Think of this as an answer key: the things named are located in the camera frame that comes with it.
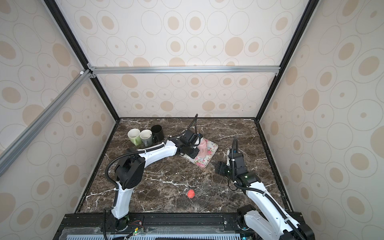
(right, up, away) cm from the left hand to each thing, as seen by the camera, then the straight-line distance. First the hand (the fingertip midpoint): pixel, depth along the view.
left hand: (200, 149), depth 91 cm
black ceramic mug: (-29, +9, +10) cm, 32 cm away
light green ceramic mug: (-44, +8, +7) cm, 45 cm away
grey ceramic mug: (-37, +8, +9) cm, 39 cm away
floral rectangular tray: (+1, -9, +4) cm, 10 cm away
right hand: (+11, -8, -8) cm, 16 cm away
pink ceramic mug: (+1, +1, -1) cm, 2 cm away
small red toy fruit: (-6, -22, -12) cm, 26 cm away
